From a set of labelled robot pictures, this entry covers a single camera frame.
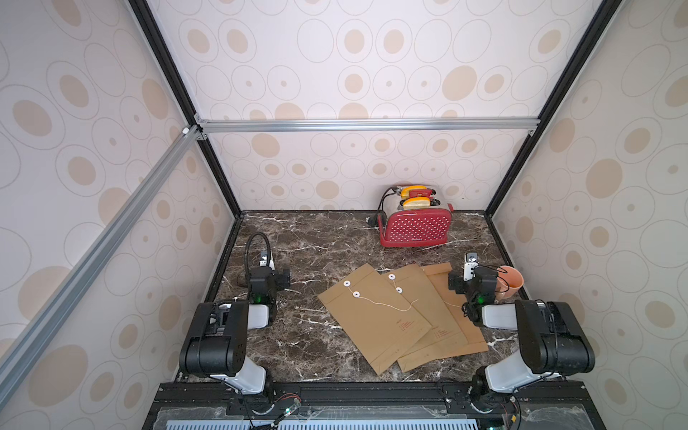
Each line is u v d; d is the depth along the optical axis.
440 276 1.00
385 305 0.92
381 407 0.73
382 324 0.87
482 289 0.72
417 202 0.95
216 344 0.45
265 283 0.72
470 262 0.82
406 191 0.98
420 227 1.00
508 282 0.91
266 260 0.80
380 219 1.11
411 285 0.95
